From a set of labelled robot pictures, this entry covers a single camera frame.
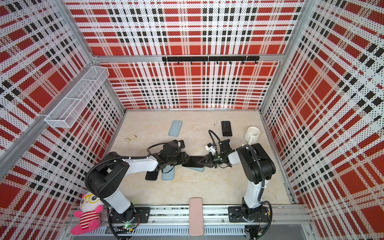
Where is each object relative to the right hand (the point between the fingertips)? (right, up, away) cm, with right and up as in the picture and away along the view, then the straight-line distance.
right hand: (199, 164), depth 87 cm
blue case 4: (-17, -2, -8) cm, 19 cm away
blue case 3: (-19, +21, +25) cm, 38 cm away
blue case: (-1, -3, +2) cm, 4 cm away
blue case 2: (+23, +20, +21) cm, 37 cm away
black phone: (-4, -1, +9) cm, 10 cm away
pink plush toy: (-53, -16, -15) cm, 58 cm away
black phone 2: (-28, -6, -1) cm, 29 cm away
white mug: (+34, +16, +10) cm, 39 cm away
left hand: (-8, +1, +4) cm, 9 cm away
